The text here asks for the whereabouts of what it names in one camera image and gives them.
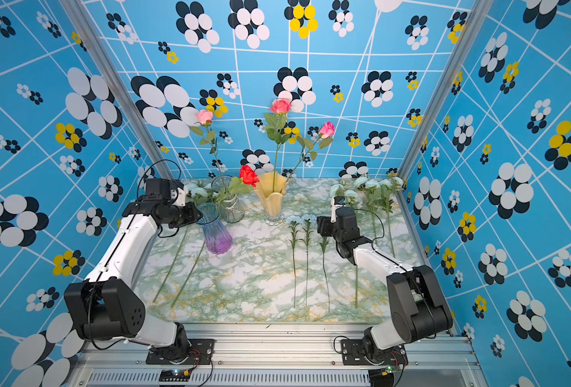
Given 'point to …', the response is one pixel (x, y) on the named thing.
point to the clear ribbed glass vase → (231, 210)
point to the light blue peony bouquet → (380, 193)
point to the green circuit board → (174, 375)
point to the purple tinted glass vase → (218, 238)
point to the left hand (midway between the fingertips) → (202, 212)
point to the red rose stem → (275, 131)
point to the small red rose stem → (242, 185)
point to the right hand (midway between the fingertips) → (328, 216)
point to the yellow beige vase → (271, 190)
